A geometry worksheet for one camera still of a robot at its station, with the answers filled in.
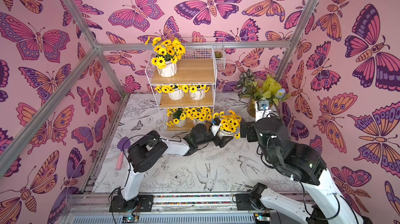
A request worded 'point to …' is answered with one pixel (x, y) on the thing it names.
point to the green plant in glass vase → (266, 88)
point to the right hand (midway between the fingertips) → (255, 118)
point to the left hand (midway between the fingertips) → (231, 132)
